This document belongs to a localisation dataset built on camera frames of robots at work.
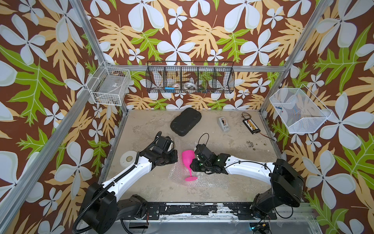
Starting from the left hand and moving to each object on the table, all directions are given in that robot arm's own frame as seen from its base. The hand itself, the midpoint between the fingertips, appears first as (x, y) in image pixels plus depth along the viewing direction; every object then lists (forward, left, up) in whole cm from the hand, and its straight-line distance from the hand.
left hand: (179, 155), depth 83 cm
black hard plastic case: (+35, -4, -8) cm, 36 cm away
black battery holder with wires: (+31, -54, -10) cm, 63 cm away
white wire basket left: (+35, +43, +23) cm, 60 cm away
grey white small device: (+30, -32, -8) cm, 44 cm away
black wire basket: (+48, -5, +21) cm, 52 cm away
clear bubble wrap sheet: (-7, -1, -6) cm, 9 cm away
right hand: (-5, -6, -4) cm, 8 cm away
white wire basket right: (+21, -70, +17) cm, 75 cm away
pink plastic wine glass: (+2, -5, -4) cm, 7 cm away
